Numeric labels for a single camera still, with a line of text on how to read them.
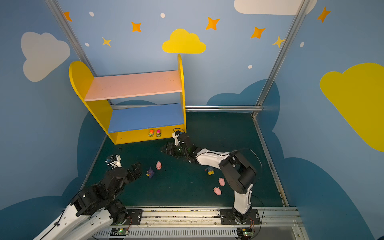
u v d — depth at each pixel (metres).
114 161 0.62
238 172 0.49
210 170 0.86
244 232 0.72
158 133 1.05
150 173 0.84
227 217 0.75
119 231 0.71
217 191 0.82
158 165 0.91
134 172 0.66
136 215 0.76
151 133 1.05
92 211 0.48
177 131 0.84
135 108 1.07
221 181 0.85
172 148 0.78
